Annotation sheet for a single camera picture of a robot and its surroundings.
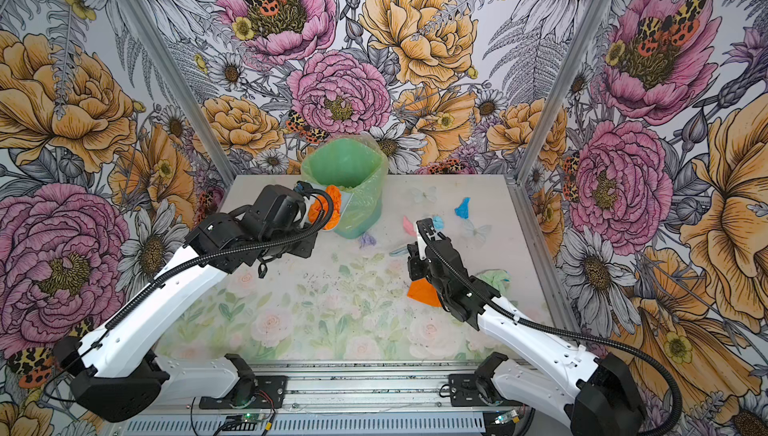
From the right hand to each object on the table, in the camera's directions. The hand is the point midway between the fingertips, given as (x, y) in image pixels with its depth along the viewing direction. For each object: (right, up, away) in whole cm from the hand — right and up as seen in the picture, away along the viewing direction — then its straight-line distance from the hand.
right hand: (413, 254), depth 80 cm
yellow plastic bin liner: (-17, +27, +23) cm, 39 cm away
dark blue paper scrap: (+21, +11, +33) cm, 40 cm away
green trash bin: (-17, +26, +23) cm, 39 cm away
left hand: (-25, +4, -10) cm, 27 cm away
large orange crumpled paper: (+4, -13, +11) cm, 18 cm away
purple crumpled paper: (-14, +1, +22) cm, 26 cm away
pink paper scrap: (0, +5, +28) cm, 28 cm away
